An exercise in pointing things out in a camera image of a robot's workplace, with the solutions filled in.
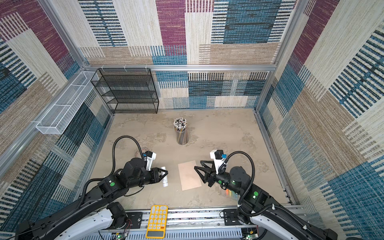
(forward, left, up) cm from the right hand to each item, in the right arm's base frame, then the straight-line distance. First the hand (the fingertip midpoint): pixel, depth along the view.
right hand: (198, 167), depth 68 cm
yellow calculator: (-19, +20, -20) cm, 34 cm away
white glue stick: (-2, +16, -8) cm, 18 cm away
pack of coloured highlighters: (-6, -18, -22) cm, 29 cm away
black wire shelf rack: (+61, +48, -3) cm, 78 cm away
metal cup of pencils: (+27, +9, -3) cm, 29 cm away
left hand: (+1, +15, -6) cm, 16 cm away
